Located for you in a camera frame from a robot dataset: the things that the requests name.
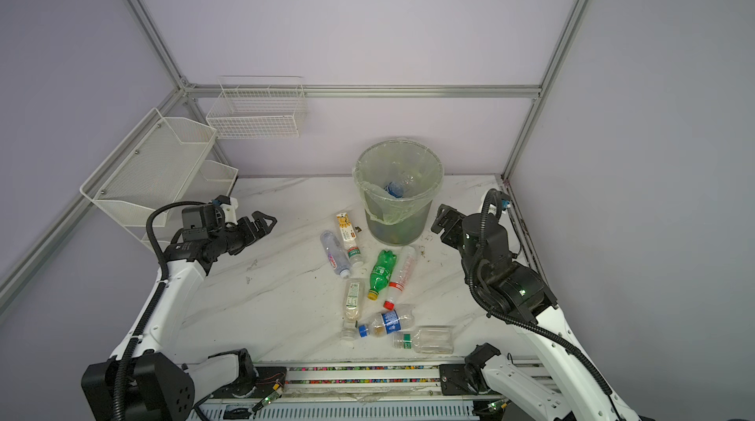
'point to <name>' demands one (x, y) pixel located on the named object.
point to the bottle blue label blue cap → (390, 322)
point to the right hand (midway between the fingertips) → (446, 216)
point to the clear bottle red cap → (400, 274)
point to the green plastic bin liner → (417, 167)
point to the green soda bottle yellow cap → (381, 273)
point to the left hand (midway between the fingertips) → (264, 231)
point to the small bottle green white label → (353, 300)
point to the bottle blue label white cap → (395, 189)
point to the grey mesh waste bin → (408, 232)
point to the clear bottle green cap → (427, 339)
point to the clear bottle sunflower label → (349, 238)
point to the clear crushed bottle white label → (335, 253)
